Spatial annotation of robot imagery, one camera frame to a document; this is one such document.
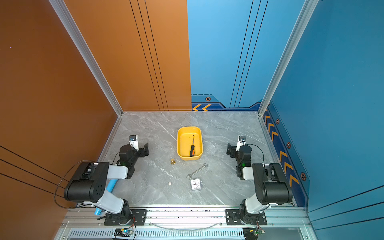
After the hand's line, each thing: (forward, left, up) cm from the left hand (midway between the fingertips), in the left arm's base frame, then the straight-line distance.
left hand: (140, 142), depth 94 cm
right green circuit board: (-46, -63, -8) cm, 79 cm away
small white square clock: (-24, -36, -5) cm, 44 cm away
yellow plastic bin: (+10, -28, -6) cm, 31 cm away
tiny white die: (-23, -21, -6) cm, 32 cm away
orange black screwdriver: (-5, -33, -4) cm, 34 cm away
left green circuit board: (-46, -3, -8) cm, 47 cm away
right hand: (0, -61, 0) cm, 61 cm away
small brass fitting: (-11, -22, -4) cm, 25 cm away
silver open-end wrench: (-19, -33, -6) cm, 38 cm away
